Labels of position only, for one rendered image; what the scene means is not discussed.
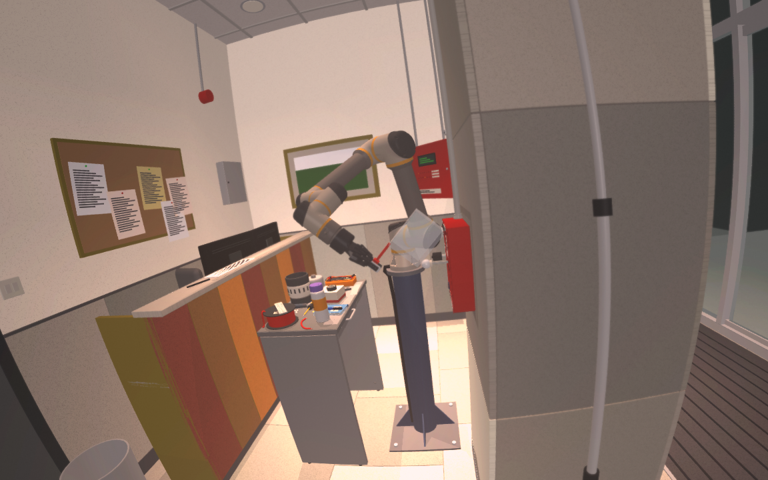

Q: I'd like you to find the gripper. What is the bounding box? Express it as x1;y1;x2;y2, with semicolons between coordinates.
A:
336;237;382;272

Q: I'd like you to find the clear guard cover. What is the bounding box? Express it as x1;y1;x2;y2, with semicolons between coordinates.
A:
389;209;446;259

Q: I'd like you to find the red pull station body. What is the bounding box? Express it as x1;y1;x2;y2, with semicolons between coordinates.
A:
441;217;477;314

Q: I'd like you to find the red alarm control panel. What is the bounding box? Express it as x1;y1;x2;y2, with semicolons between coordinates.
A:
413;139;453;200

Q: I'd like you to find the orange purple canister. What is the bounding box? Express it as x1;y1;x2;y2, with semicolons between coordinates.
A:
309;279;329;326

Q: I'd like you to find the black grey cylinder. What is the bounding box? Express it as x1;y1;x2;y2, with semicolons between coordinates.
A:
285;271;312;305

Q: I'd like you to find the framed green picture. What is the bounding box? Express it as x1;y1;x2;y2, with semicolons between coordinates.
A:
283;135;382;209

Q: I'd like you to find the black monitor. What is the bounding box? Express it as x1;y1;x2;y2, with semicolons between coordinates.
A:
197;221;282;277

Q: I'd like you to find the grey cabinet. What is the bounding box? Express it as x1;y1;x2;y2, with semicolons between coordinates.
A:
257;280;385;466

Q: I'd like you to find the striped reception desk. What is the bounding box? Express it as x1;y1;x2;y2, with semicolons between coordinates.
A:
95;230;319;480

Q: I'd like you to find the red ceiling sounder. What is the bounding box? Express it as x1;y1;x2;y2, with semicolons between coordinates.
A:
194;24;215;105

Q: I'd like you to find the white conduit pipe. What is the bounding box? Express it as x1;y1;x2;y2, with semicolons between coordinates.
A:
568;0;615;480

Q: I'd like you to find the cork notice board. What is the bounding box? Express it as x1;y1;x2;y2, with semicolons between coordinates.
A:
50;137;197;259

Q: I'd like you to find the grey waste bin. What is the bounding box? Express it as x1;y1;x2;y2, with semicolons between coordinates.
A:
59;438;147;480

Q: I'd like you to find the window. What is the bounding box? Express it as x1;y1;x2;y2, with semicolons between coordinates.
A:
701;0;768;366

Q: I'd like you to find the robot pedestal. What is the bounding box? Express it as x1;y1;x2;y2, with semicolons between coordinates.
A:
383;265;459;453

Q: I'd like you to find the red wire spool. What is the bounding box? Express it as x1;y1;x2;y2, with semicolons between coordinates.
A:
262;301;299;331

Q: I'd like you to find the grey wall box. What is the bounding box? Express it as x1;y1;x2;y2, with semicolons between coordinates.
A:
216;161;249;206

